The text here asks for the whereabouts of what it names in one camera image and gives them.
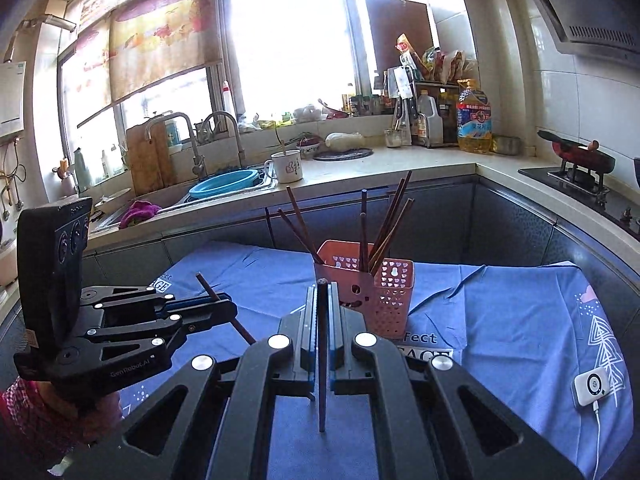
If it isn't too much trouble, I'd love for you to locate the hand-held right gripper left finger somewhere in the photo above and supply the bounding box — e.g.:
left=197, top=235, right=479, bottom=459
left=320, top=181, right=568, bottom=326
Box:
left=64, top=284, right=321, bottom=480

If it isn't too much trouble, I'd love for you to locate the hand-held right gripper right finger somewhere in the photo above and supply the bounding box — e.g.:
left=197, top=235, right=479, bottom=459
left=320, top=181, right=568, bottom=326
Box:
left=326, top=281, right=587, bottom=480

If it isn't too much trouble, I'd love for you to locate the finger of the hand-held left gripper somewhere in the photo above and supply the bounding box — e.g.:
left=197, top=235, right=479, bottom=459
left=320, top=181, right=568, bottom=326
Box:
left=80, top=284, right=223, bottom=312
left=87, top=299, right=239, bottom=356

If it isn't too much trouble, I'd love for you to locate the dark brown chopstick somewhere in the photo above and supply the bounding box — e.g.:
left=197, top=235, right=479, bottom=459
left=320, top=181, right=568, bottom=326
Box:
left=318, top=280, right=331, bottom=433
left=195, top=272, right=257, bottom=346

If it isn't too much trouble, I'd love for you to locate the pink perforated utensil holder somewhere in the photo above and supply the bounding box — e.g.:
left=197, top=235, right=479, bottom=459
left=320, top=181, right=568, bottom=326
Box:
left=313, top=240, right=416, bottom=343

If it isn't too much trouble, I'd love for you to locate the bunch of wooden chopsticks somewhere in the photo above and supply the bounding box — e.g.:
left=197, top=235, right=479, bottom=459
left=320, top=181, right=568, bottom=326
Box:
left=276, top=170, right=416, bottom=277

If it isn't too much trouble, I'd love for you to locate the person's left forearm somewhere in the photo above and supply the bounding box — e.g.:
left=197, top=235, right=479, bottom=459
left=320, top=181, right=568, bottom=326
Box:
left=0, top=375, right=76, bottom=466

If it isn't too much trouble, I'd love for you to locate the person's left hand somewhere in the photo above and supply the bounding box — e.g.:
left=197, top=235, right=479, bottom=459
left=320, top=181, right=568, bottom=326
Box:
left=60, top=391, right=124, bottom=445

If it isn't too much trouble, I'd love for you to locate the pink rag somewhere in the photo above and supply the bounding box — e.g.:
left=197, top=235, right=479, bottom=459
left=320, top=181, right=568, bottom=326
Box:
left=118, top=200, right=162, bottom=228

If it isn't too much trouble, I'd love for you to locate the blue plastic basin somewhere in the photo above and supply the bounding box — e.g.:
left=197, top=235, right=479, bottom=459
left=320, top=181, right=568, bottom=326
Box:
left=189, top=169, right=259, bottom=200

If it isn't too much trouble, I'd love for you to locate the wooden cutting board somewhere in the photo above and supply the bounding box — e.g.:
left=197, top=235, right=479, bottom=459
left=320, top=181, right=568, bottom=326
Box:
left=125, top=120, right=176, bottom=196

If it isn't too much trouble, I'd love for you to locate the angular steel faucet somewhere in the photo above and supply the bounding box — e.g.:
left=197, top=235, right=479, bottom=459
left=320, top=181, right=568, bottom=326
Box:
left=145, top=112, right=207, bottom=181

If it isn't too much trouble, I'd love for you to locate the blue printed tablecloth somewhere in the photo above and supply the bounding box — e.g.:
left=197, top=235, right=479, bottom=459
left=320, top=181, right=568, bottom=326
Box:
left=120, top=240, right=628, bottom=480

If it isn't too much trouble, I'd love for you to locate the white enamel mug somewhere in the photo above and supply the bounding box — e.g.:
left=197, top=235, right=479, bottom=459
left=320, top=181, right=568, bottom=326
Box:
left=263, top=149, right=304, bottom=184

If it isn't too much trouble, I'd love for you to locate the white water heater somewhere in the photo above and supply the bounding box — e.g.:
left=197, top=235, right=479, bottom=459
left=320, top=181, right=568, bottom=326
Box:
left=0, top=60, right=26, bottom=138

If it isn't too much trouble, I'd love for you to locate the curved steel faucet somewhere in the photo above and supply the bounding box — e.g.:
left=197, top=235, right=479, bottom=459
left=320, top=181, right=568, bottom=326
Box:
left=202, top=111, right=247, bottom=171

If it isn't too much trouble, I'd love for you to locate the black round trivet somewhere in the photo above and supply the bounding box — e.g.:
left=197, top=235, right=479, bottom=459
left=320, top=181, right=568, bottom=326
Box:
left=313, top=147, right=373, bottom=162

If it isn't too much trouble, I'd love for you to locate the white radish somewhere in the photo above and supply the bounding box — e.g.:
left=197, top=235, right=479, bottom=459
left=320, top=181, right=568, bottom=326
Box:
left=325, top=132, right=365, bottom=153

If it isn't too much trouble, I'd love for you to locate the printed window blind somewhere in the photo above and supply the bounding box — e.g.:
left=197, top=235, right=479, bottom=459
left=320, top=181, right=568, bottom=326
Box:
left=75, top=0, right=223, bottom=126

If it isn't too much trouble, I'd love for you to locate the row of small jars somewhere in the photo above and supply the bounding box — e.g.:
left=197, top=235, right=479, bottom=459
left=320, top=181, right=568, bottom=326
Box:
left=342, top=92, right=386, bottom=116

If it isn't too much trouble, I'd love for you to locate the white plastic jug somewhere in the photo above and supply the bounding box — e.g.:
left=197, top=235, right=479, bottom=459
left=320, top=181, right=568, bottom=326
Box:
left=417, top=90, right=445, bottom=146

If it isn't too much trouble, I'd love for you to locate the kitchen knife set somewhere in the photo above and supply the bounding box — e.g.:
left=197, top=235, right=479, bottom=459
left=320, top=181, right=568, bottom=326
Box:
left=392, top=67, right=418, bottom=146

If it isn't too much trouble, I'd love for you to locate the white charger device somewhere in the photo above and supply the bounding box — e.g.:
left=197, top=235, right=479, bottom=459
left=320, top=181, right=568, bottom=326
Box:
left=573, top=367, right=612, bottom=407

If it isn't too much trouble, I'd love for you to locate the yellow cooking oil bottle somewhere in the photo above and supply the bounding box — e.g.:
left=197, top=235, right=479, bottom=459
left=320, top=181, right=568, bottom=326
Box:
left=456, top=79, right=493, bottom=155

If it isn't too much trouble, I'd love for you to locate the black gas stove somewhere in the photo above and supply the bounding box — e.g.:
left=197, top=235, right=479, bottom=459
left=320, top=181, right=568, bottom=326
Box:
left=518, top=160, right=640, bottom=241

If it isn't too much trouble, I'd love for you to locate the seasoning rack with packets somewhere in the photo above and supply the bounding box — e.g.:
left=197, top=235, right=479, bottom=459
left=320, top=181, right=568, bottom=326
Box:
left=385, top=35, right=481, bottom=148

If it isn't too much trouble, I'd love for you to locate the red frying pan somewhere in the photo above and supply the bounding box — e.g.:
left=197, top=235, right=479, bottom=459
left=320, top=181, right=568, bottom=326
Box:
left=537, top=130, right=617, bottom=173

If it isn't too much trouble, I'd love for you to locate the range hood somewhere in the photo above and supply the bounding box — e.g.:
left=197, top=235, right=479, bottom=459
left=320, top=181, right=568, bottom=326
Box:
left=515, top=0, right=640, bottom=66

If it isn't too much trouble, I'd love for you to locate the white charging cable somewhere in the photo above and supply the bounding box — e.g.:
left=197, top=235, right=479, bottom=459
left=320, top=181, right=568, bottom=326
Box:
left=590, top=402, right=604, bottom=480

